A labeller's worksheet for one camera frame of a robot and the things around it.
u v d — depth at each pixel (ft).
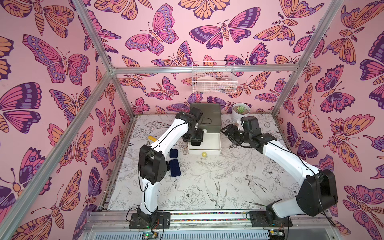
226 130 2.48
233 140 2.45
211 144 3.15
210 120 2.44
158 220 2.39
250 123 2.06
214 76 3.11
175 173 2.92
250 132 2.08
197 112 2.28
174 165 3.02
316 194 1.37
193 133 2.44
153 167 1.67
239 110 3.58
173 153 3.17
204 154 2.82
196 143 2.82
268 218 2.16
